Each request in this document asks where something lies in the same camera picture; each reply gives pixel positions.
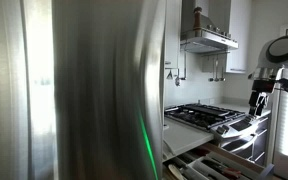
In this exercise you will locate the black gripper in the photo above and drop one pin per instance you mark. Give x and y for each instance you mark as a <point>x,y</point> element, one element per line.
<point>262,87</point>

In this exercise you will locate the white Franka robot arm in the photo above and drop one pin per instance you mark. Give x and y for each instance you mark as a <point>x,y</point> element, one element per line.
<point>284,50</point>

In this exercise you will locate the open wooden kitchen drawer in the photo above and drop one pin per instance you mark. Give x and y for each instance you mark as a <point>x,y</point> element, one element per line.
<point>247,166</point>

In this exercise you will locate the stainless steel gas range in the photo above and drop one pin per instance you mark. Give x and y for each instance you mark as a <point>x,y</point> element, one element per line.
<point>230,128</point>

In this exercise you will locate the silver range knob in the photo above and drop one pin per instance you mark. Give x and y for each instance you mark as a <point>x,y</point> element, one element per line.
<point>220,130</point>
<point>225,128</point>

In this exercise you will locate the black cast iron griddle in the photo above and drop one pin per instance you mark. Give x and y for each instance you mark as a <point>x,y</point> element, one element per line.
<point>207,110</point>

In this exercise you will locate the hanging metal utensils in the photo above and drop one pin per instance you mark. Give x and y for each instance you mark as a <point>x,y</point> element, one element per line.
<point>216,71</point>

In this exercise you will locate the stainless steel range hood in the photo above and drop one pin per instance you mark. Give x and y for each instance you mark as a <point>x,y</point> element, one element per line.
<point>207,40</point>

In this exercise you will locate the chrome pot filler faucet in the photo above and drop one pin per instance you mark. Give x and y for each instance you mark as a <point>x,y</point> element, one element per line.
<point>183,66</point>

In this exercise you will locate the small jars row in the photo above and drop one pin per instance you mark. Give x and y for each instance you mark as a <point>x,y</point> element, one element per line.
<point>219,30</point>

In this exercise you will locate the white spoon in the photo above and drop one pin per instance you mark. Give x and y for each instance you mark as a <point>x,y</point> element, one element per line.
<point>175,171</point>

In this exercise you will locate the brown wooden pepper mill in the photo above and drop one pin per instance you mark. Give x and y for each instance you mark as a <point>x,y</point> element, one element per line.
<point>197,18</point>

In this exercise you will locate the white upper cabinet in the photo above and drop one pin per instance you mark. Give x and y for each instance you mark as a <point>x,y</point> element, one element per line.
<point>172,33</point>

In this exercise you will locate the stainless steel refrigerator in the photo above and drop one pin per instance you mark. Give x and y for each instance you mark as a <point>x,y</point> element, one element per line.
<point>84,90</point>

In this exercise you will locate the white tall wall cabinet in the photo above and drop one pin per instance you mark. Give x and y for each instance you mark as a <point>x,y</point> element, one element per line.
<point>239,36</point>

